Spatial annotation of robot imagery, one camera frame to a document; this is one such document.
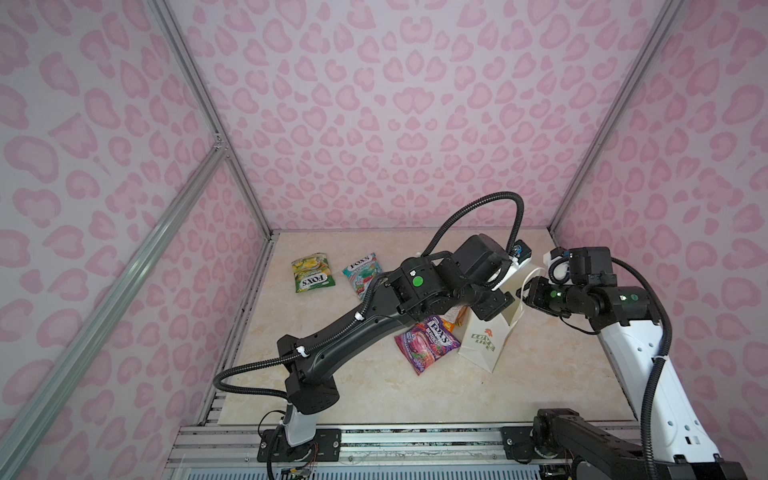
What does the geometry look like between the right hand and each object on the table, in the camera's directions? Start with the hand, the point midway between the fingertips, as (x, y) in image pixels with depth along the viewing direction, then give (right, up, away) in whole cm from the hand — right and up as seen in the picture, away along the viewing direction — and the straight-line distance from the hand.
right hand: (523, 291), depth 71 cm
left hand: (-9, +3, -11) cm, 15 cm away
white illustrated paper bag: (-7, -15, +9) cm, 19 cm away
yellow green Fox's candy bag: (-59, +3, +33) cm, 68 cm away
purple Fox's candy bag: (-22, -17, +15) cm, 31 cm away
